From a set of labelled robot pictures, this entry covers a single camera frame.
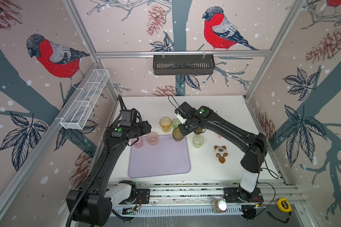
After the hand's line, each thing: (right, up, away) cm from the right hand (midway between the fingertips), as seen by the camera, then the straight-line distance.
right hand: (180, 131), depth 81 cm
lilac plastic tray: (-7, -18, +8) cm, 21 cm away
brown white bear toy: (+26, -14, +6) cm, 30 cm away
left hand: (-19, +3, -4) cm, 20 cm away
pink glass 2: (-18, -7, +12) cm, 23 cm away
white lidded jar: (+17, -30, -19) cm, 40 cm away
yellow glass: (-10, +3, +19) cm, 22 cm away
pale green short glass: (+12, -9, +13) cm, 20 cm away
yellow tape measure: (+51, -35, -11) cm, 63 cm away
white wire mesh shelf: (-55, +19, -2) cm, 58 cm away
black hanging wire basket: (+3, +47, +23) cm, 52 cm away
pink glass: (-27, -9, +7) cm, 29 cm away
